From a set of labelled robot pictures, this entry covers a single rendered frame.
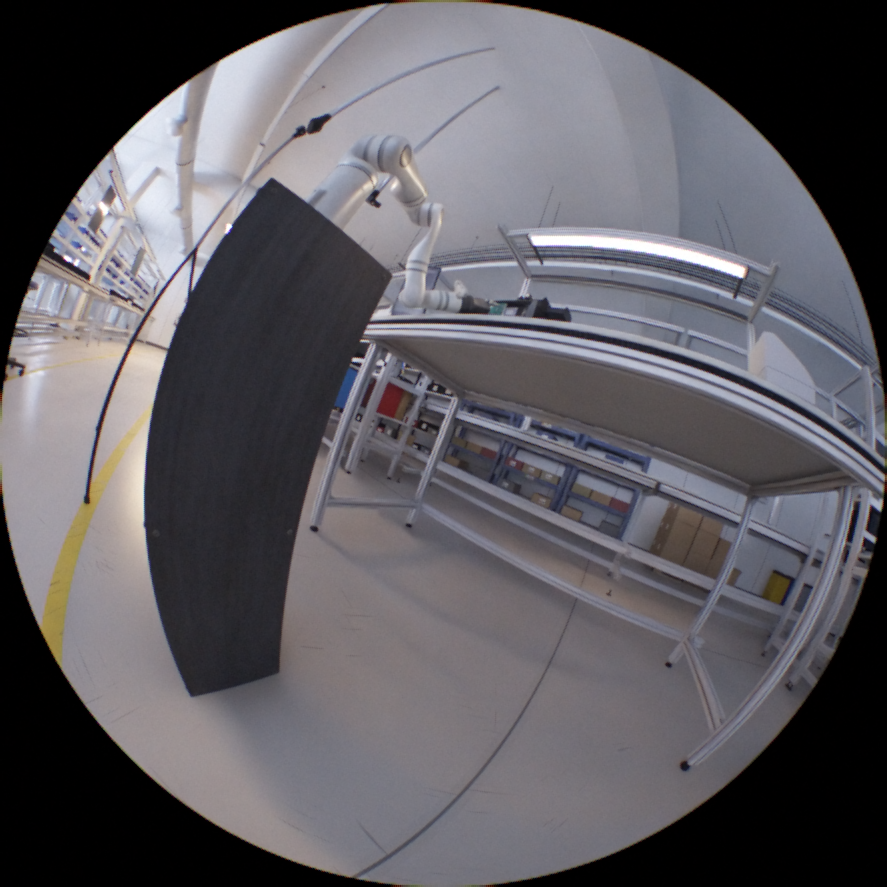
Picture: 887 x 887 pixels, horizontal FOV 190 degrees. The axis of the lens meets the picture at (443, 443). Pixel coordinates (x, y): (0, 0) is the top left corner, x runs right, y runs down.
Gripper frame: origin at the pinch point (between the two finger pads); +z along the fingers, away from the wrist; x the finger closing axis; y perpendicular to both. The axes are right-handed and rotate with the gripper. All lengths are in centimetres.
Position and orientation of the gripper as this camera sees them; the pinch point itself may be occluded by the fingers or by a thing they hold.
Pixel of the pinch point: (502, 306)
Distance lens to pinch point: 106.2
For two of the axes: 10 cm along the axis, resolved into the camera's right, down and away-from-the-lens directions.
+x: 2.5, 8.7, -4.3
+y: -3.1, 4.9, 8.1
